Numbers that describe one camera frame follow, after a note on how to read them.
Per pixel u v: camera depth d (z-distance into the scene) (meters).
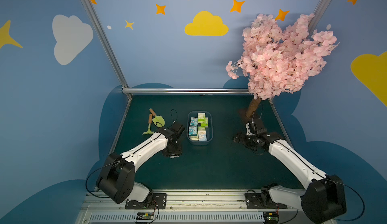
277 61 0.64
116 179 0.42
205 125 1.01
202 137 0.96
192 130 0.95
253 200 0.75
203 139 0.95
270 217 0.73
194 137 0.95
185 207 0.74
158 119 1.07
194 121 1.04
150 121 1.04
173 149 0.70
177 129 0.69
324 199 0.40
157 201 0.74
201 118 1.02
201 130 0.96
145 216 0.72
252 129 0.67
